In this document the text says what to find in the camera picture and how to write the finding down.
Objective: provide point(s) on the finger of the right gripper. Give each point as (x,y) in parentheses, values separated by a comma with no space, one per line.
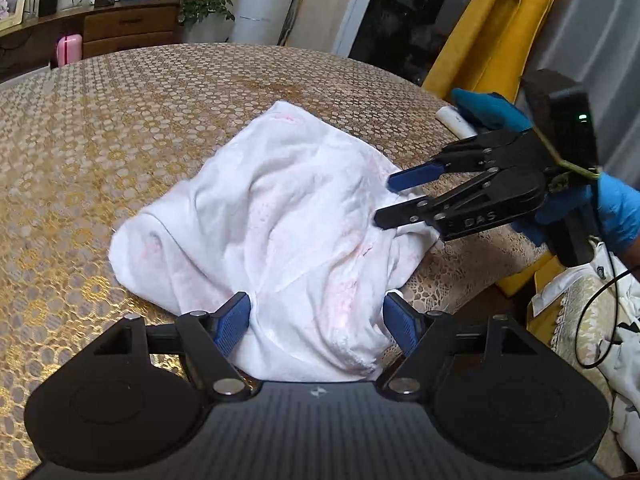
(435,167)
(465,207)

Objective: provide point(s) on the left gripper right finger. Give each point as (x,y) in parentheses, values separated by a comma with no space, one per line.
(426,341)

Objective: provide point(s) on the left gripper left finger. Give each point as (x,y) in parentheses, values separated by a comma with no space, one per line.
(207,340)

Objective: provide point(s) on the white pink printed garment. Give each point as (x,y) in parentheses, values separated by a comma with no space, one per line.
(283,212)

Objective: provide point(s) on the folded white clothes stack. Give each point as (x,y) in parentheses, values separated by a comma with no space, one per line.
(450,118)

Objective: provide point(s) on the yellow curtain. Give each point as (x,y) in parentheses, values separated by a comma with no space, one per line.
(488,49)

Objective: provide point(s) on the cream patterned sofa cover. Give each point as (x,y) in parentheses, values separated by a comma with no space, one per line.
(597,332)

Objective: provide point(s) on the gold lace tablecloth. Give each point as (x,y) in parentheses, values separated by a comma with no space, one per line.
(85,147)

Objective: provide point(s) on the pink lunch box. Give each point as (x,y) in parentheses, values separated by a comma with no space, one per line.
(68,49)

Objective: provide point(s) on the wooden TV cabinet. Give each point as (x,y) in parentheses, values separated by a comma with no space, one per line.
(126,25)

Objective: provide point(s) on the framed photo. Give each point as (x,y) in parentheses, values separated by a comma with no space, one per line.
(11,13)

